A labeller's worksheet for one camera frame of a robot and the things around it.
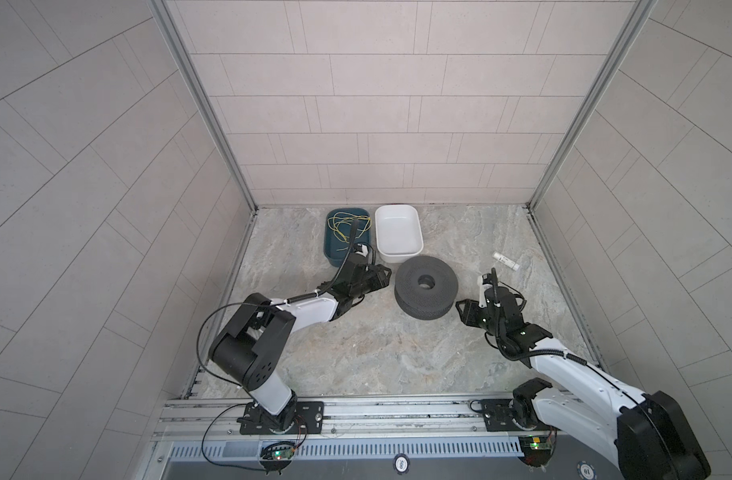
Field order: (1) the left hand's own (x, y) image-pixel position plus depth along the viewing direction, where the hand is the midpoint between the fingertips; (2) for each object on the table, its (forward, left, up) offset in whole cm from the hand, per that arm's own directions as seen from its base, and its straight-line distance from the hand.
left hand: (394, 269), depth 88 cm
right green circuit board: (-43, -32, -8) cm, 54 cm away
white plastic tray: (+21, -2, -8) cm, 23 cm away
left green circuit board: (-44, +27, -4) cm, 51 cm away
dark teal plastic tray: (+10, +19, -2) cm, 22 cm away
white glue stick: (+8, -38, -7) cm, 39 cm away
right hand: (-9, -19, -4) cm, 21 cm away
